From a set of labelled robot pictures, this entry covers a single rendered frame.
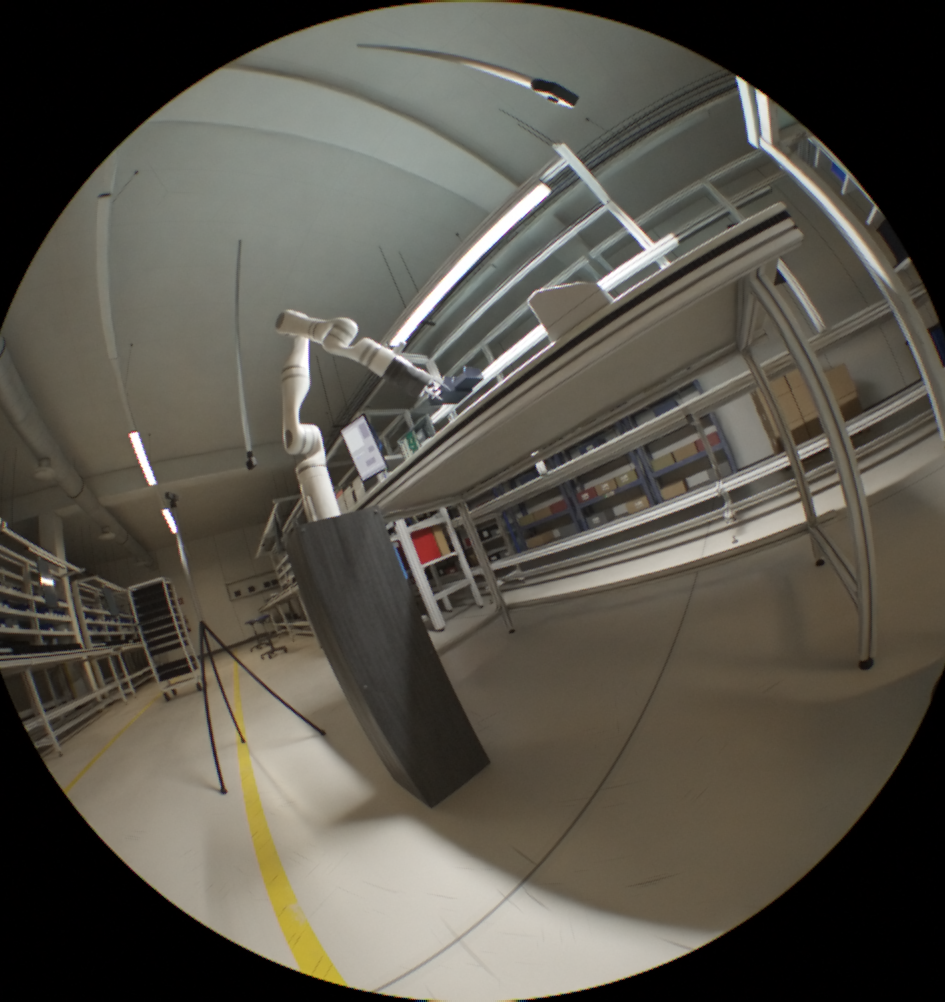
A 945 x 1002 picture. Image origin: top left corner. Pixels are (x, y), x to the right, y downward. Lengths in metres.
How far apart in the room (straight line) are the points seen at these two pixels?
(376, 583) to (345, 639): 0.17
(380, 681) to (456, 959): 0.68
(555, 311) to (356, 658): 0.93
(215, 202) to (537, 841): 3.93
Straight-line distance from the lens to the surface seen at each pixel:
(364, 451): 2.81
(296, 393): 1.07
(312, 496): 0.97
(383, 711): 0.89
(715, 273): 0.73
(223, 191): 3.39
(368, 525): 0.89
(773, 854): 0.74
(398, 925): 0.86
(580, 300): 0.78
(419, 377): 0.91
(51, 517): 7.37
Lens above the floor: 0.67
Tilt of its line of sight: 6 degrees up
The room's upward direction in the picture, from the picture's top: 22 degrees counter-clockwise
